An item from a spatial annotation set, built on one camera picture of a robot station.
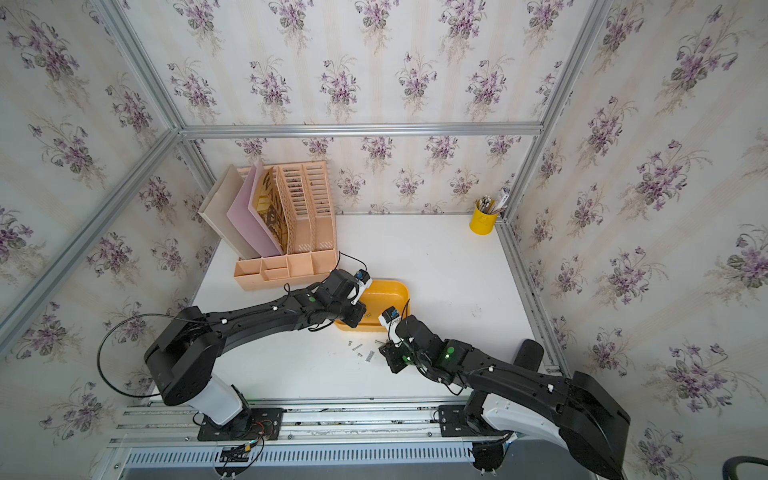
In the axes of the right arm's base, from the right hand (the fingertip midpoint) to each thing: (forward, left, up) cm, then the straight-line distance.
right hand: (384, 349), depth 79 cm
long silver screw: (+4, +11, -6) cm, 13 cm away
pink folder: (+32, +38, +19) cm, 53 cm away
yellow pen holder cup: (+49, -36, -2) cm, 60 cm away
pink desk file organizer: (+52, +30, +7) cm, 61 cm away
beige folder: (+30, +48, +22) cm, 61 cm away
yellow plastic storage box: (+20, +2, -6) cm, 21 cm away
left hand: (+11, +5, 0) cm, 12 cm away
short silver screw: (0, +4, -6) cm, 8 cm away
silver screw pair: (+2, +9, -7) cm, 12 cm away
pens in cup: (+49, -37, +6) cm, 62 cm away
